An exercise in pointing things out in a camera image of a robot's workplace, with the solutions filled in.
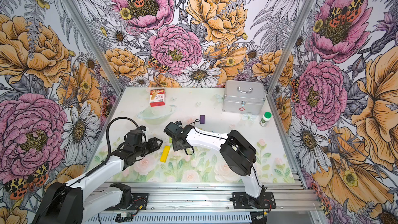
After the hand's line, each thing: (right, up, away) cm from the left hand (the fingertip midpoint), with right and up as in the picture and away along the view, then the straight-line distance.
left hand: (159, 147), depth 88 cm
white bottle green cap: (+63, +16, +9) cm, 65 cm away
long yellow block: (+3, -4, +2) cm, 5 cm away
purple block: (+24, +14, +17) cm, 32 cm away
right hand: (+13, 0, 0) cm, 13 cm away
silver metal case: (+50, +28, +12) cm, 59 cm away
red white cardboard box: (-8, +29, +24) cm, 38 cm away
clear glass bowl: (-7, +17, +21) cm, 28 cm away
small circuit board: (-12, -28, -15) cm, 34 cm away
